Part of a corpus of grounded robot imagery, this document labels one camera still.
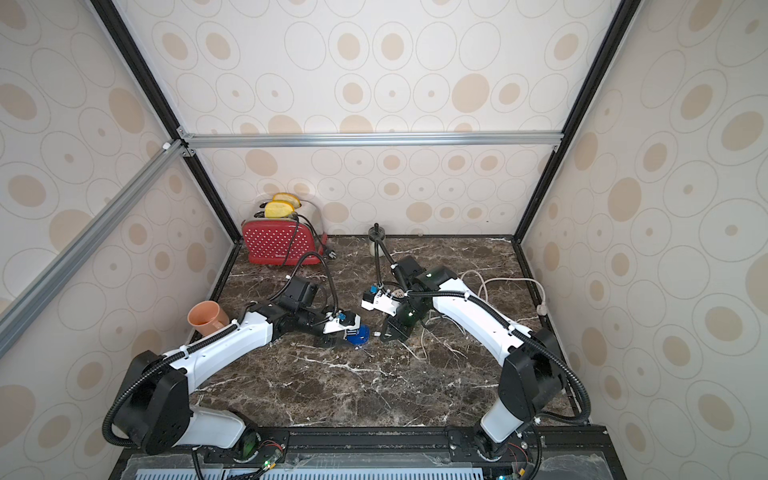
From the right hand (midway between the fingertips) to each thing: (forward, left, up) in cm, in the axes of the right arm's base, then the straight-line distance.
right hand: (383, 341), depth 76 cm
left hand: (+4, +8, -1) cm, 9 cm away
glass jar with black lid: (+44, +6, -4) cm, 44 cm away
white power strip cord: (+22, -51, -16) cm, 58 cm away
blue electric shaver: (+1, +5, 0) cm, 6 cm away
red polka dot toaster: (+37, +33, -1) cm, 49 cm away
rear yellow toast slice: (+50, +38, +6) cm, 63 cm away
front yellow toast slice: (+43, +39, +7) cm, 58 cm away
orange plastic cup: (+10, +56, -8) cm, 58 cm away
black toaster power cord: (+41, +24, -11) cm, 49 cm away
